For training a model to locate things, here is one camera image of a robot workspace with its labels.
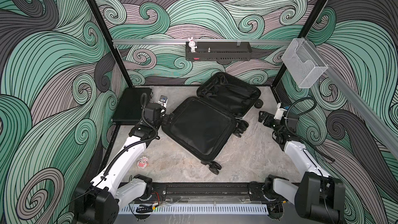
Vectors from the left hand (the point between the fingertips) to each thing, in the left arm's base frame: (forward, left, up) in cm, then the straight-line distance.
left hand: (161, 108), depth 80 cm
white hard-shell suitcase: (-3, -23, -14) cm, 27 cm away
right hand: (+1, -58, -6) cm, 58 cm away
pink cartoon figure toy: (-23, +10, -19) cm, 31 cm away
